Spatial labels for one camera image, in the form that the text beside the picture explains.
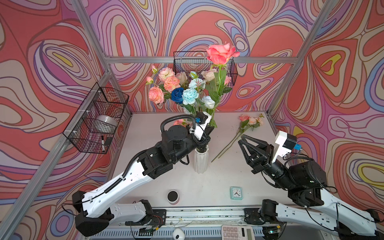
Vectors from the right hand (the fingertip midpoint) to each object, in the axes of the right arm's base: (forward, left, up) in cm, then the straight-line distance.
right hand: (239, 143), depth 47 cm
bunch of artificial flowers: (+46, -26, -42) cm, 67 cm away
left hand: (+10, +7, -3) cm, 13 cm away
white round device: (-21, +23, -42) cm, 52 cm away
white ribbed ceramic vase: (+9, +11, -29) cm, 32 cm away
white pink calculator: (-20, -5, -45) cm, 49 cm away
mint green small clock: (-3, -8, -44) cm, 45 cm away
